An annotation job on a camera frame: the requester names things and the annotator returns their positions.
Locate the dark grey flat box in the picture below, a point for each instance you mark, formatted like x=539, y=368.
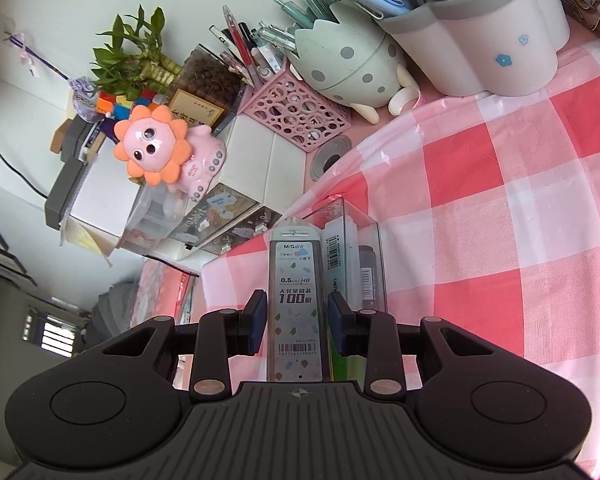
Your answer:
x=62, y=190

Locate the white drawer organizer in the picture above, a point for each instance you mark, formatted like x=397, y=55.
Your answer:
x=275, y=160

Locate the stack of pink books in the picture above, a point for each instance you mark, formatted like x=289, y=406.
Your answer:
x=160, y=290

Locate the green bamboo plant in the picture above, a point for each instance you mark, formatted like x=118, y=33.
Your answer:
x=130, y=55

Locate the red white checked tablecloth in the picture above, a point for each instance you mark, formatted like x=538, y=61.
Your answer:
x=480, y=210

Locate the white flower-shaped pen holder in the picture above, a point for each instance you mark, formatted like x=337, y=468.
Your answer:
x=480, y=50

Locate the clear lidded storage box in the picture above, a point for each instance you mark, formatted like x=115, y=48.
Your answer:
x=150, y=220

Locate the window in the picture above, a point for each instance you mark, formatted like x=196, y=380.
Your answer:
x=50, y=335

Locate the bunch of thin mixed pens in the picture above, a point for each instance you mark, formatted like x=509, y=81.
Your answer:
x=240, y=45

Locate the colourful puzzle cube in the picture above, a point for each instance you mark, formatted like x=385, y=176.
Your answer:
x=110, y=102

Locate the pencil lead refill case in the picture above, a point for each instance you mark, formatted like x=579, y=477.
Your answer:
x=295, y=280

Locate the bunch of clear green pens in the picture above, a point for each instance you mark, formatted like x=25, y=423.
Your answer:
x=292, y=10

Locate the small brown box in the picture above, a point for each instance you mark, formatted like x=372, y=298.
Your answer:
x=60, y=137

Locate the black box white label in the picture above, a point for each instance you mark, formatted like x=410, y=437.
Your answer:
x=77, y=140

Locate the white cardboard box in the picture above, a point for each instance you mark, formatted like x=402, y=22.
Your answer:
x=105, y=190

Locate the clear wall hook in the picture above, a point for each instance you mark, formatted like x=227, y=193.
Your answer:
x=9, y=30

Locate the pink perforated pen holder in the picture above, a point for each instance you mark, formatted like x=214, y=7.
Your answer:
x=300, y=115

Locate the brown framed card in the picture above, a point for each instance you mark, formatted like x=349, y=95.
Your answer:
x=195, y=107

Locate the clear plastic organizer box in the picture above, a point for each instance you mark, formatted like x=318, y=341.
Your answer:
x=365, y=225

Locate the grey cushion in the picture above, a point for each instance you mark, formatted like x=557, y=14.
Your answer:
x=112, y=310

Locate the black marker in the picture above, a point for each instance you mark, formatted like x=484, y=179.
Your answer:
x=369, y=270

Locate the purple tassel charm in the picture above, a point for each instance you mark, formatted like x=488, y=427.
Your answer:
x=82, y=90

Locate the pink orange lion toy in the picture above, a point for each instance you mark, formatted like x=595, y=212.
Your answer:
x=150, y=140

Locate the grey desk grommet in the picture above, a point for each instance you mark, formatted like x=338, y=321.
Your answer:
x=337, y=147

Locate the green egg-shaped pen holder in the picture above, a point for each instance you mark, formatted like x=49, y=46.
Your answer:
x=350, y=70

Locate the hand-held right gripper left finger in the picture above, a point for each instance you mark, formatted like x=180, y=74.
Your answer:
x=257, y=325

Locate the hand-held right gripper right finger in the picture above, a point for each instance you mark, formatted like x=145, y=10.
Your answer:
x=336, y=320

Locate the white tape roll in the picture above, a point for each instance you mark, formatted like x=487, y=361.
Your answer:
x=397, y=105

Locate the yellow sticky note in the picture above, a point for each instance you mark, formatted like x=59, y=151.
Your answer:
x=82, y=240

